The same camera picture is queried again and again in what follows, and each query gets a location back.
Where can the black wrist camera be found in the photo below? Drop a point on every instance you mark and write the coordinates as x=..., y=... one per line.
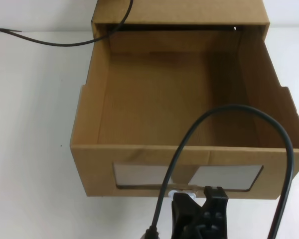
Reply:
x=151, y=233

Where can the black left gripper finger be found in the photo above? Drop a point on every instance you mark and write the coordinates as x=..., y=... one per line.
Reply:
x=184, y=209

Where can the white drawer handle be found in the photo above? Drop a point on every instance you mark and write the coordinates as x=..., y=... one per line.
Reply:
x=173, y=192

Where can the cardboard drawer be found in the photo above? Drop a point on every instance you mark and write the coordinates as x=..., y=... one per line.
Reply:
x=146, y=88

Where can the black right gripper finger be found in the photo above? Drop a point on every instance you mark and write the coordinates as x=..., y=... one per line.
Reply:
x=212, y=222

